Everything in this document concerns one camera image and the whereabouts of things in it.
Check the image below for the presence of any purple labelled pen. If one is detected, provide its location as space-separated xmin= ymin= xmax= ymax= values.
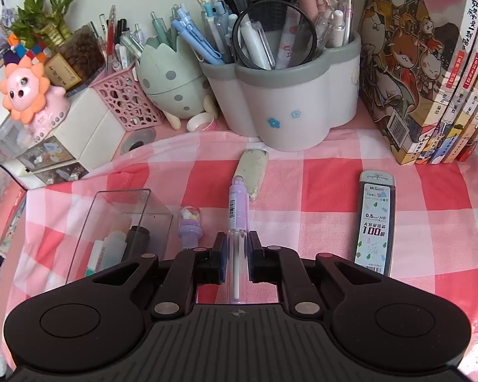
xmin=227 ymin=175 xmax=250 ymax=303

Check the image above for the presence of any cluster of blue white pens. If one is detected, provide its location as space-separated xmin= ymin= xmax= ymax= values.
xmin=197 ymin=0 xmax=355 ymax=70

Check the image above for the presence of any washi tape roll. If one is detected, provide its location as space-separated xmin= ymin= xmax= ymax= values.
xmin=186 ymin=112 xmax=218 ymax=133

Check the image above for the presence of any black rimmed magnifying glass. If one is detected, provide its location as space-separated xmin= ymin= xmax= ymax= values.
xmin=233 ymin=2 xmax=318 ymax=69

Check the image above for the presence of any pink perforated pen holder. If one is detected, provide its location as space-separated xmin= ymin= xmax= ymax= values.
xmin=91 ymin=61 xmax=165 ymax=132

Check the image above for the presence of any small purple capsule toy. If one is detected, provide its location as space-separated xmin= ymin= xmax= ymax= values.
xmin=178 ymin=206 xmax=205 ymax=249

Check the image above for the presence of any clear plastic organizer box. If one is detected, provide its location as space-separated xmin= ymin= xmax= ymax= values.
xmin=66 ymin=189 xmax=174 ymax=283

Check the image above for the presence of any brown filled clear jar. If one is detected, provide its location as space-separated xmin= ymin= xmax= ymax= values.
xmin=56 ymin=24 xmax=106 ymax=88

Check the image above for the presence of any pencil lead refill case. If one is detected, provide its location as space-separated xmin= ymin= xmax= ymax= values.
xmin=354 ymin=170 xmax=397 ymax=276

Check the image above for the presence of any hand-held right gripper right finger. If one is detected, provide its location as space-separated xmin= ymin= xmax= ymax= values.
xmin=249 ymin=231 xmax=385 ymax=319

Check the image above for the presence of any white drawer cabinet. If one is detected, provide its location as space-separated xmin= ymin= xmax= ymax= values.
xmin=0 ymin=88 xmax=124 ymax=189

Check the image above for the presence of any round desk cable grommet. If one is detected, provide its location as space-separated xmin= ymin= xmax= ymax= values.
xmin=120 ymin=128 xmax=157 ymax=154

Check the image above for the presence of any cluster of thin assorted pens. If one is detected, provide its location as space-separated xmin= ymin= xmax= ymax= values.
xmin=90 ymin=6 xmax=144 ymax=72

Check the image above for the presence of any purple hanging charm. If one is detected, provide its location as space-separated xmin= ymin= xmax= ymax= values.
xmin=0 ymin=8 xmax=17 ymax=44

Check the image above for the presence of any cat cover comic book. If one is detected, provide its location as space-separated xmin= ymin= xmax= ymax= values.
xmin=358 ymin=0 xmax=478 ymax=166

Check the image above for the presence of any white eraser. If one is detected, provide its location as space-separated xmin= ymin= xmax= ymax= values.
xmin=238 ymin=149 xmax=270 ymax=202

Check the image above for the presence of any gray flower-shaped pen holder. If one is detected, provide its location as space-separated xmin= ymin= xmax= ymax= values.
xmin=200 ymin=32 xmax=361 ymax=152

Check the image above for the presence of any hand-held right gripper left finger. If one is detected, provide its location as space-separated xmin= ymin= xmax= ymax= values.
xmin=90 ymin=233 xmax=228 ymax=319

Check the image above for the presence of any pink patterned box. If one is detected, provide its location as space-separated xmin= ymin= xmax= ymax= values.
xmin=0 ymin=171 xmax=26 ymax=244

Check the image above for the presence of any cluster of green pens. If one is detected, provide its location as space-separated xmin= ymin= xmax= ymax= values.
xmin=149 ymin=4 xmax=184 ymax=52

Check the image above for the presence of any pink orange lion toy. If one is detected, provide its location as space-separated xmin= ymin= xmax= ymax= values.
xmin=0 ymin=56 xmax=71 ymax=143

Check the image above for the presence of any green egg-shaped pen holder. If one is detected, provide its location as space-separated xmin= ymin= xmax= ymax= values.
xmin=137 ymin=36 xmax=213 ymax=130

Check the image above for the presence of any pink checkered tablecloth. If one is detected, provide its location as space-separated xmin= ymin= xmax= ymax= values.
xmin=0 ymin=129 xmax=478 ymax=371

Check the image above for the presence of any colourful puzzle cube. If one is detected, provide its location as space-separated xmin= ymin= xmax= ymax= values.
xmin=7 ymin=34 xmax=54 ymax=65

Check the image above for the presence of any clear small storage box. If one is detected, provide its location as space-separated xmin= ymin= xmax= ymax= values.
xmin=0 ymin=119 xmax=33 ymax=158

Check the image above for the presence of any green bamboo plant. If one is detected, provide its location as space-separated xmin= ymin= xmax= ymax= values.
xmin=4 ymin=0 xmax=79 ymax=48

